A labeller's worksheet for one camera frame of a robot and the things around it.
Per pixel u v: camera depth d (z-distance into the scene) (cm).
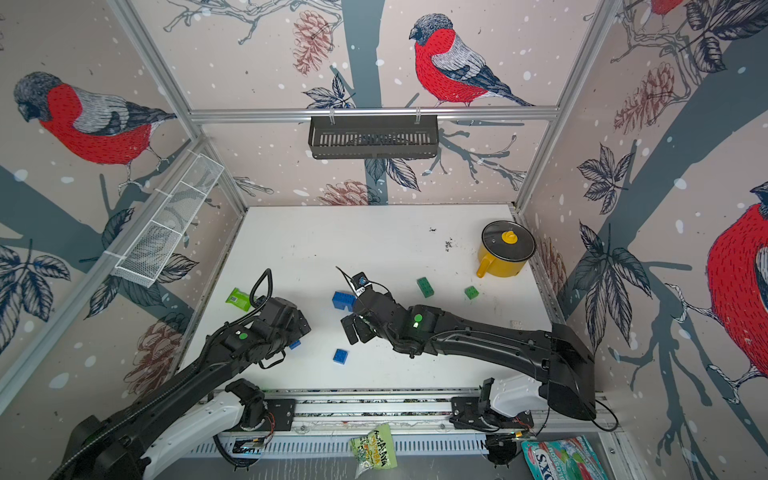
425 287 96
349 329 65
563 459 66
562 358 39
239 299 95
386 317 55
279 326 65
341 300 90
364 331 64
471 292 95
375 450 68
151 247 81
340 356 81
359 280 64
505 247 94
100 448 39
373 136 106
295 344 85
